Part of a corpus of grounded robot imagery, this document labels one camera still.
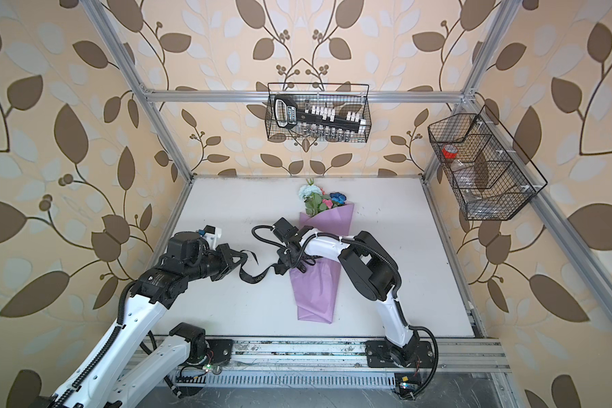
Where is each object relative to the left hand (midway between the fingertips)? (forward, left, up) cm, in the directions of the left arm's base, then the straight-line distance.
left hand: (249, 254), depth 73 cm
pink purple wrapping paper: (-3, -19, -18) cm, 27 cm away
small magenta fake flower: (+33, -24, -16) cm, 43 cm away
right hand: (+11, -9, -21) cm, 25 cm away
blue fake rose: (+37, -27, -16) cm, 49 cm away
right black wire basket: (+20, -70, +14) cm, 74 cm away
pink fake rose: (+33, -23, -16) cm, 43 cm away
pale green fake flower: (+37, -14, -14) cm, 42 cm away
